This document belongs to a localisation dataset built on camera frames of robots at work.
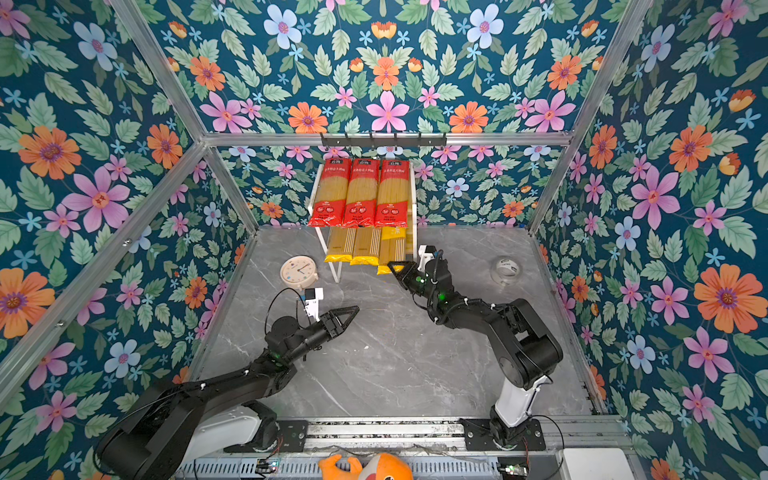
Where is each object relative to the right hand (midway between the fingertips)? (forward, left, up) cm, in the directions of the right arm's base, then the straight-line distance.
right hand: (389, 262), depth 86 cm
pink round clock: (+9, +33, -16) cm, 38 cm away
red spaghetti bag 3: (+11, -2, +16) cm, 20 cm away
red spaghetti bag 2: (+5, +7, +16) cm, 18 cm away
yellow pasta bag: (+8, +15, 0) cm, 17 cm away
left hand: (-15, +7, 0) cm, 17 cm away
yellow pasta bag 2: (+7, +7, -1) cm, 10 cm away
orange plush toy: (-48, +1, -10) cm, 49 cm away
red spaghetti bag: (+11, +15, +17) cm, 25 cm away
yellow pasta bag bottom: (+5, -1, 0) cm, 5 cm away
